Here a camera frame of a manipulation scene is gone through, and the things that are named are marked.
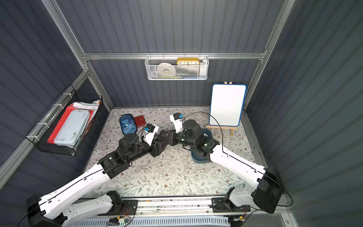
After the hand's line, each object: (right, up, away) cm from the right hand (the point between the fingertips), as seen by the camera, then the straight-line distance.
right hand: (164, 132), depth 68 cm
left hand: (0, -3, 0) cm, 3 cm away
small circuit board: (-20, -44, +1) cm, 48 cm away
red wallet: (-25, +5, +41) cm, 49 cm away
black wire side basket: (-54, -1, -6) cm, 54 cm away
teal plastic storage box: (+18, -18, +18) cm, 31 cm away
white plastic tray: (-44, +2, -1) cm, 44 cm away
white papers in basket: (-42, +15, +12) cm, 46 cm away
